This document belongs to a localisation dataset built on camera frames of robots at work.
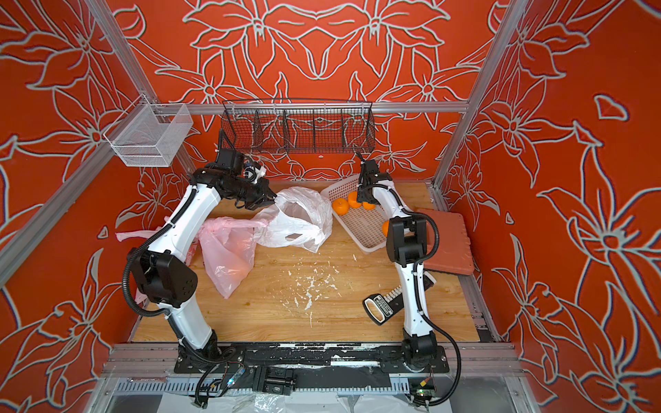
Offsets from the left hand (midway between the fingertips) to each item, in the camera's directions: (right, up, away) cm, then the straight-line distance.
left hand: (280, 195), depth 81 cm
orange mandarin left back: (+26, -1, +26) cm, 36 cm away
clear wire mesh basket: (-50, +23, +12) cm, 57 cm away
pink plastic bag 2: (-17, -17, 0) cm, 24 cm away
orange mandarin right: (+38, -12, +20) cm, 45 cm away
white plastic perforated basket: (+30, -12, +23) cm, 40 cm away
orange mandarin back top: (+32, -3, +25) cm, 41 cm away
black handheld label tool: (+32, -37, +1) cm, 49 cm away
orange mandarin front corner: (+20, -3, +23) cm, 31 cm away
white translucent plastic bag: (+7, -7, -5) cm, 11 cm away
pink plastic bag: (-21, -14, -3) cm, 25 cm away
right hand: (+34, +2, +25) cm, 43 cm away
